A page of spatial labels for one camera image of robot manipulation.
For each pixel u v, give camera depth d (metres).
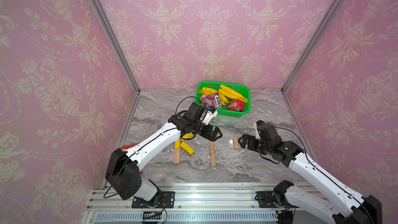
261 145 0.65
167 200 0.75
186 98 0.62
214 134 0.67
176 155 0.88
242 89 1.12
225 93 1.09
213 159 0.86
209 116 0.71
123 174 0.41
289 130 0.67
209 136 0.67
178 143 0.92
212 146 0.91
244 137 0.71
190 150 0.90
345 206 0.40
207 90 1.10
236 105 1.00
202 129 0.67
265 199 0.73
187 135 0.64
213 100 1.05
